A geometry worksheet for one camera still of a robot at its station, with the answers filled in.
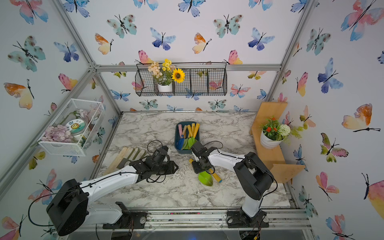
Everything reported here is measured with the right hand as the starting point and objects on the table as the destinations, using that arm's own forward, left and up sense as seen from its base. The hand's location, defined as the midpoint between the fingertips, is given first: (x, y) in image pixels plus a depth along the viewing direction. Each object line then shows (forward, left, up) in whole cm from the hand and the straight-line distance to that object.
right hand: (197, 167), depth 90 cm
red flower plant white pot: (+14, -41, +18) cm, 47 cm away
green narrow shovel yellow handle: (+27, +2, +5) cm, 27 cm away
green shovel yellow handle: (-5, -4, 0) cm, 6 cm away
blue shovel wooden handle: (+16, +12, +2) cm, 21 cm away
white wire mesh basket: (+15, +57, +29) cm, 66 cm away
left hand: (-3, +10, +6) cm, 12 cm away
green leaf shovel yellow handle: (+16, +6, +2) cm, 17 cm away
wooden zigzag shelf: (+29, -40, +20) cm, 53 cm away
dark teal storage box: (+11, +14, +1) cm, 17 cm away
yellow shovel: (+28, +5, +4) cm, 28 cm away
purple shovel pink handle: (+26, +14, +3) cm, 29 cm away
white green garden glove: (+7, +40, 0) cm, 40 cm away
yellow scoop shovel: (+22, +6, +3) cm, 23 cm away
